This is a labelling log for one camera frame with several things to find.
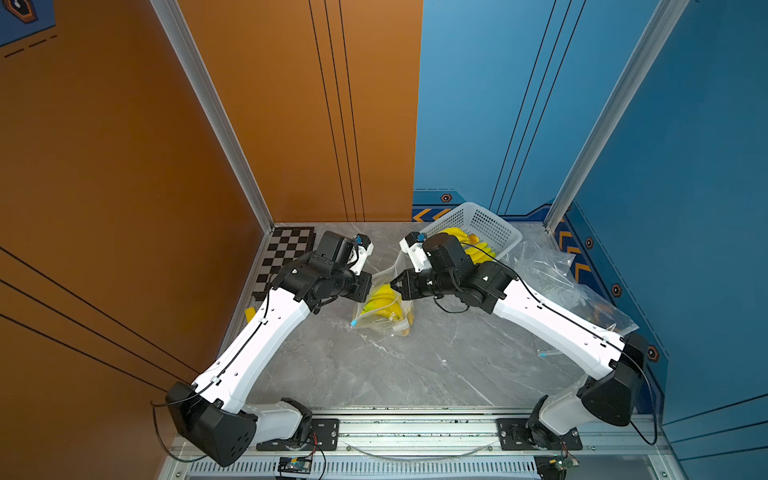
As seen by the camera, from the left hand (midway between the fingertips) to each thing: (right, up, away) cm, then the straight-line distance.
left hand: (370, 279), depth 75 cm
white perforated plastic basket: (+45, +13, +34) cm, 58 cm away
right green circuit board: (+46, -43, -4) cm, 63 cm away
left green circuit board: (-18, -45, -3) cm, 49 cm away
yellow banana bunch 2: (+37, +6, +30) cm, 48 cm away
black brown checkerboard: (-34, +9, +34) cm, 49 cm away
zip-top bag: (+53, +1, +16) cm, 56 cm away
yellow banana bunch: (+30, +13, +32) cm, 46 cm away
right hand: (+6, -1, -4) cm, 7 cm away
